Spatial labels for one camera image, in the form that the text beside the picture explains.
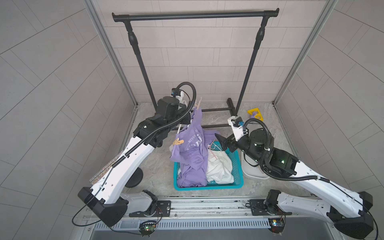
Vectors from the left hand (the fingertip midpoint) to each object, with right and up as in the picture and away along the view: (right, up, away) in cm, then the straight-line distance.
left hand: (191, 108), depth 67 cm
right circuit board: (+40, -54, +1) cm, 67 cm away
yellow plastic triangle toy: (+47, -4, +41) cm, 62 cm away
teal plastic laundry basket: (+24, -37, +8) cm, 44 cm away
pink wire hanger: (+10, -21, +15) cm, 27 cm away
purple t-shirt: (0, -23, +6) cm, 24 cm away
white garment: (+14, -31, +10) cm, 35 cm away
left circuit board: (-19, -52, -3) cm, 55 cm away
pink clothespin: (+3, +2, +8) cm, 9 cm away
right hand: (+13, -10, -3) cm, 17 cm away
